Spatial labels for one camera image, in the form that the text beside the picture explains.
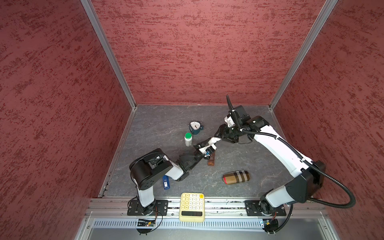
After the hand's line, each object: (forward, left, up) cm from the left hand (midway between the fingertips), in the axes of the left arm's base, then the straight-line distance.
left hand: (211, 141), depth 83 cm
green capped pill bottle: (+5, +14, -7) cm, 16 cm away
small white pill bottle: (-2, -1, +4) cm, 4 cm away
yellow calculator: (-32, +10, -13) cm, 36 cm away
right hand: (-3, -2, +6) cm, 7 cm away
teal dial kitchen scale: (+18, +10, -11) cm, 23 cm away
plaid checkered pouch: (-16, -14, -12) cm, 24 cm away
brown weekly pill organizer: (-6, -1, -14) cm, 16 cm away
